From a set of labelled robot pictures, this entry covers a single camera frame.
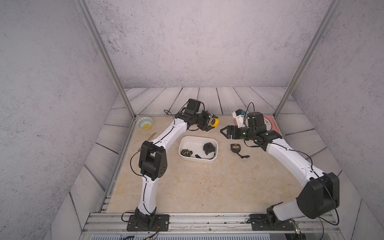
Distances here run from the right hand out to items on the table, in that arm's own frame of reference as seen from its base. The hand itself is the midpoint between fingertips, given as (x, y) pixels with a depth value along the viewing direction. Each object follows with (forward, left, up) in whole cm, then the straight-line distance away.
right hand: (225, 130), depth 80 cm
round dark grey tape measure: (+3, -10, -22) cm, 25 cm away
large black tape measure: (+3, +8, -22) cm, 23 cm away
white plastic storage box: (+7, +17, -23) cm, 30 cm away
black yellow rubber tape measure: (-1, +22, -21) cm, 31 cm away
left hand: (+7, +2, 0) cm, 8 cm away
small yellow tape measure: (+7, +5, -1) cm, 9 cm away
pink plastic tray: (+23, -41, -25) cm, 54 cm away
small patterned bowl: (+26, +56, -21) cm, 65 cm away
